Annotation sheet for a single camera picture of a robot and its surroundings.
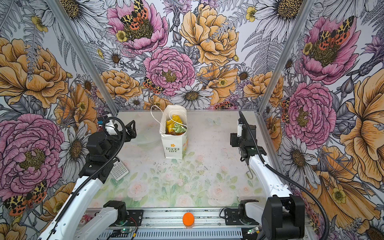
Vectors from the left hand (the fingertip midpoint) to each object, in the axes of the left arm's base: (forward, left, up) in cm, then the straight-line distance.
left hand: (127, 127), depth 74 cm
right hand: (+1, -56, -13) cm, 58 cm away
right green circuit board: (-39, -60, -29) cm, 77 cm away
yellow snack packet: (+10, -19, -10) cm, 23 cm away
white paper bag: (-2, -22, -15) cm, 27 cm away
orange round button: (-36, -29, -20) cm, 50 cm away
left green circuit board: (-38, 0, -29) cm, 48 cm away
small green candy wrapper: (+6, -24, -9) cm, 26 cm away
